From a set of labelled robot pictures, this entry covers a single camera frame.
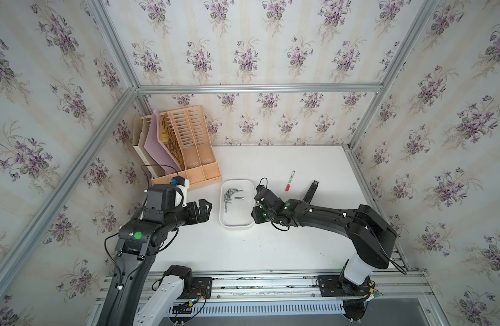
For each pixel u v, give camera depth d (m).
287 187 1.01
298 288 0.75
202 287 0.73
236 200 0.96
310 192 0.98
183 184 0.60
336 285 0.73
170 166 0.96
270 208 0.66
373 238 0.43
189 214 0.57
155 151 0.84
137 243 0.40
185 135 1.11
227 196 0.98
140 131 0.84
